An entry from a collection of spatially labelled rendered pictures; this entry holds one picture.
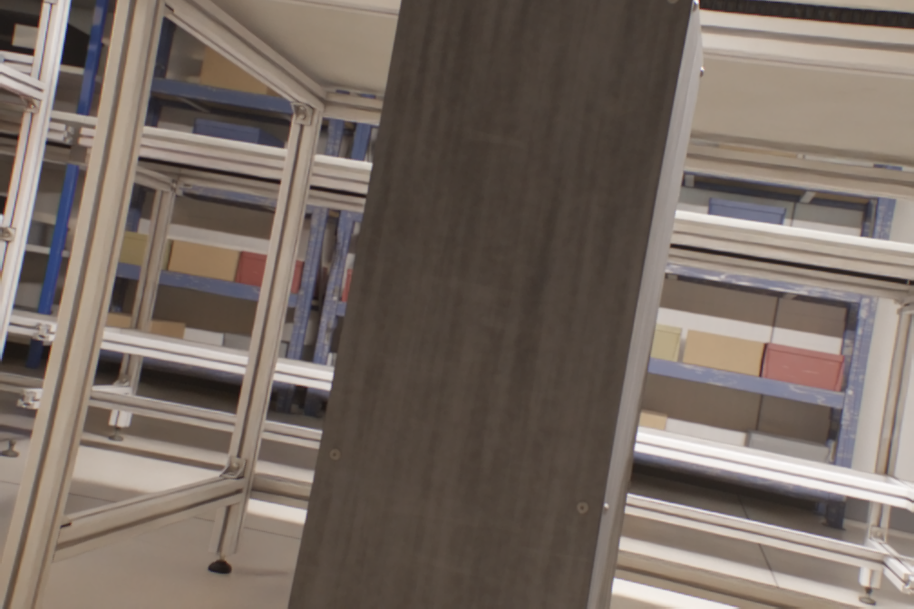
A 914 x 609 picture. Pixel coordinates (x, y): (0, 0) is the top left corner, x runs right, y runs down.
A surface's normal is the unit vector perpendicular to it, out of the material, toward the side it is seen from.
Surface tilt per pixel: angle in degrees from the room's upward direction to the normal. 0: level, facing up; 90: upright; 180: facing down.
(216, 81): 90
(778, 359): 90
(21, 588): 90
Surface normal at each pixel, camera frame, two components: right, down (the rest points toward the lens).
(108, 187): -0.18, -0.07
